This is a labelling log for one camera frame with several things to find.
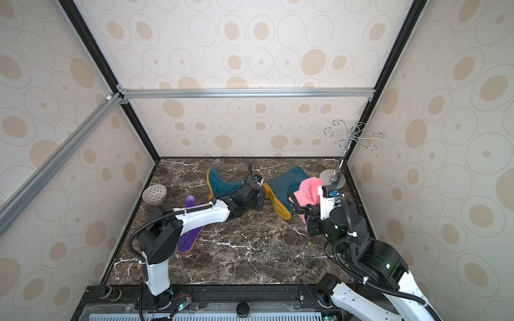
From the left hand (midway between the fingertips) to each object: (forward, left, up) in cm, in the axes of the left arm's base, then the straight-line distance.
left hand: (269, 198), depth 88 cm
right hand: (-16, -13, +20) cm, 29 cm away
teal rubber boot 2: (+12, -5, -6) cm, 14 cm away
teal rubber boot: (+10, +26, -6) cm, 28 cm away
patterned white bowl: (+8, +58, -9) cm, 59 cm away
